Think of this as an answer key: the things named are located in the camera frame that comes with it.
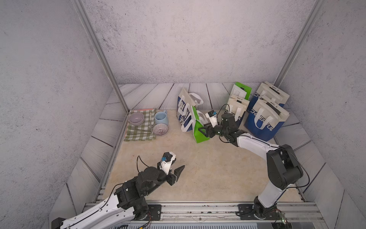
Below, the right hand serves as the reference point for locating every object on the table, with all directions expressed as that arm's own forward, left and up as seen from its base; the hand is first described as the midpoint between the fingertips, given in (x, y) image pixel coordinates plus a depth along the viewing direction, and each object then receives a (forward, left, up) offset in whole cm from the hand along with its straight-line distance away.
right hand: (202, 127), depth 87 cm
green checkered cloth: (+9, +42, -17) cm, 46 cm away
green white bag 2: (+27, -27, +7) cm, 39 cm away
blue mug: (+19, +30, -12) cm, 38 cm away
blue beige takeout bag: (+25, -47, +5) cm, 54 cm away
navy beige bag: (+11, -22, +6) cm, 25 cm away
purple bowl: (+19, +49, -14) cm, 55 cm away
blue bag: (+7, -40, -1) cm, 41 cm away
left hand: (-26, +11, +3) cm, 28 cm away
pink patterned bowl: (+10, +30, -15) cm, 34 cm away
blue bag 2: (+15, +11, -1) cm, 19 cm away
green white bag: (+2, +2, +5) cm, 6 cm away
